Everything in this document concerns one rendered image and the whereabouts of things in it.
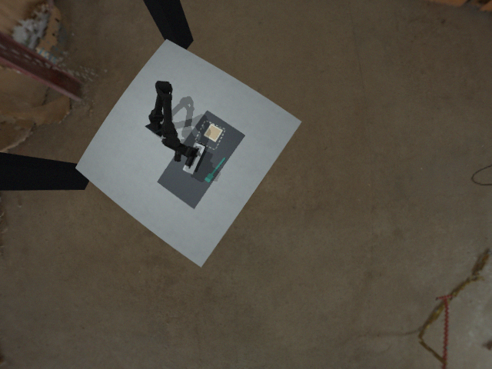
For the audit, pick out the tan square tile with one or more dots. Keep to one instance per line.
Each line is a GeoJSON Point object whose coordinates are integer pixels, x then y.
{"type": "Point", "coordinates": [213, 132]}

